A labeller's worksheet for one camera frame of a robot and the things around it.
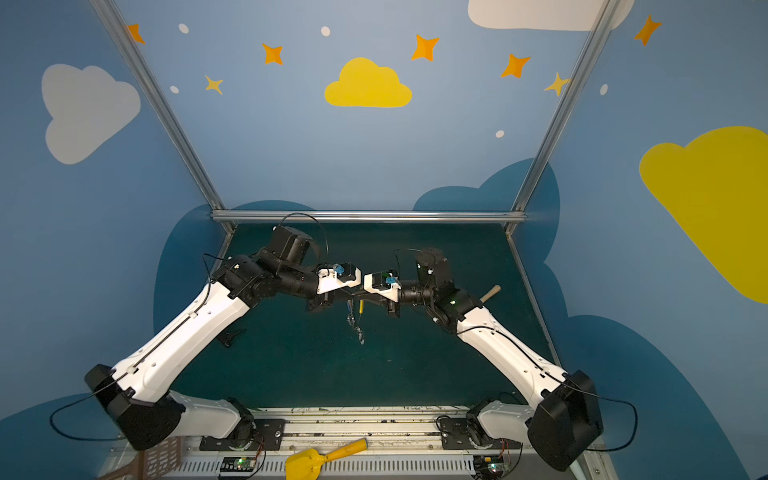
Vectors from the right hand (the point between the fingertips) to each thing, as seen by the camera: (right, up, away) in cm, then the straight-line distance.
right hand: (364, 288), depth 69 cm
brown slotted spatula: (-49, -42, +1) cm, 64 cm away
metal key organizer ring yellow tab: (-3, -7, +1) cm, 8 cm away
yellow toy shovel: (-14, -42, 0) cm, 44 cm away
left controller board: (-30, -43, +1) cm, 53 cm away
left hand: (-2, 0, -1) cm, 2 cm away
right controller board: (+30, -44, +2) cm, 53 cm away
